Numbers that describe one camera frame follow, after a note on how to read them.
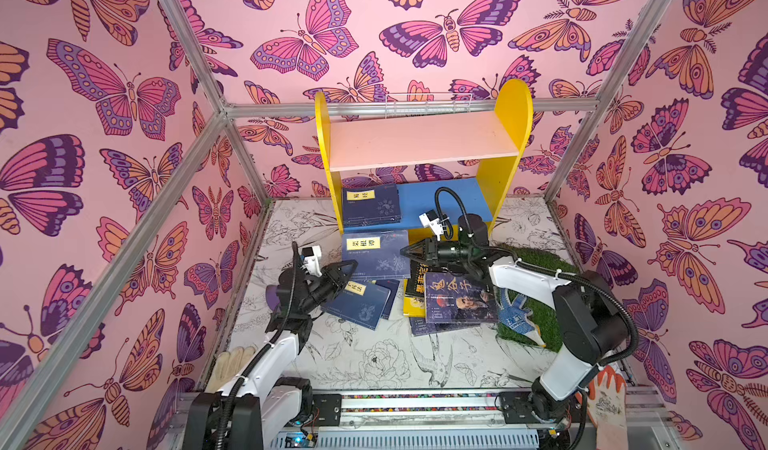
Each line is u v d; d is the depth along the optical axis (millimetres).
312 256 758
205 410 407
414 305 885
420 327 858
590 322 467
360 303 916
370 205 951
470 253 701
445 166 1132
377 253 793
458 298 874
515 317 848
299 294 659
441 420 730
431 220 789
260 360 507
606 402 730
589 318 469
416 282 920
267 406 539
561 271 523
